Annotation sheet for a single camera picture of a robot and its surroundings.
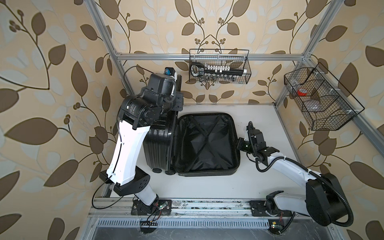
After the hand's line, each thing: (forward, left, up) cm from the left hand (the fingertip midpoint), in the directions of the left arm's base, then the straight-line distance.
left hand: (175, 94), depth 59 cm
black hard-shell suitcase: (+5, -7, -48) cm, 49 cm away
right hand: (+1, -31, -37) cm, 48 cm away
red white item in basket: (+18, -66, -13) cm, 70 cm away
